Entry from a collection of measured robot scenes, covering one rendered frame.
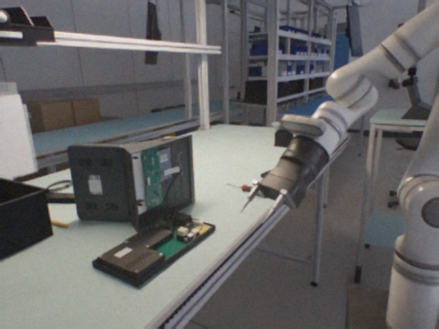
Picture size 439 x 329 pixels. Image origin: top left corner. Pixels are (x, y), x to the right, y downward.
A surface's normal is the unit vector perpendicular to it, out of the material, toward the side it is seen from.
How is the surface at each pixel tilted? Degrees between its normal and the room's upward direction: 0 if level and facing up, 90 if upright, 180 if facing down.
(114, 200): 90
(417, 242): 90
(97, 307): 0
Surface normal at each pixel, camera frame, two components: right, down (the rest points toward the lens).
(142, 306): -0.03, -0.96
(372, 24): -0.50, 0.25
